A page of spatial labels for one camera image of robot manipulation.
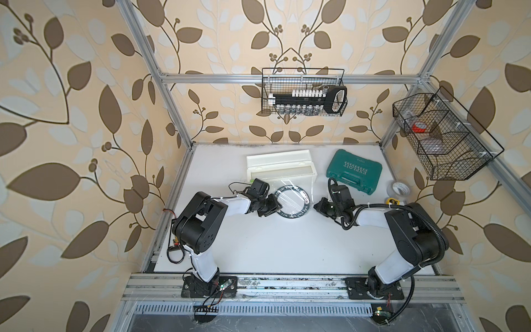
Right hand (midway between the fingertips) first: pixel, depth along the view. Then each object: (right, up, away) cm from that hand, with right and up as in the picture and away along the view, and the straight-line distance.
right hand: (314, 206), depth 96 cm
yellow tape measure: (+37, +3, -2) cm, 37 cm away
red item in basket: (+38, +35, -15) cm, 54 cm away
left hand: (-17, +1, -3) cm, 17 cm away
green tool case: (+21, +17, +6) cm, 28 cm away
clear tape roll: (+42, +7, +4) cm, 43 cm away
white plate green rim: (-9, +3, -2) cm, 10 cm away
